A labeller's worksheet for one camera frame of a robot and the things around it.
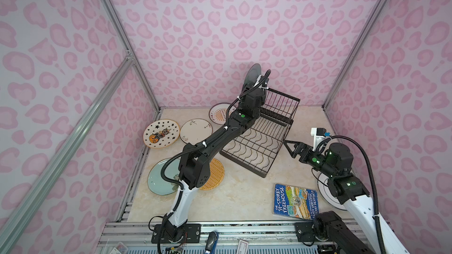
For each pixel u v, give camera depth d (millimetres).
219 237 727
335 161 534
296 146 624
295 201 796
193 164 532
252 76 779
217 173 898
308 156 627
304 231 738
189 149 531
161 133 1066
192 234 732
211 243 675
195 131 1090
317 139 642
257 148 979
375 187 505
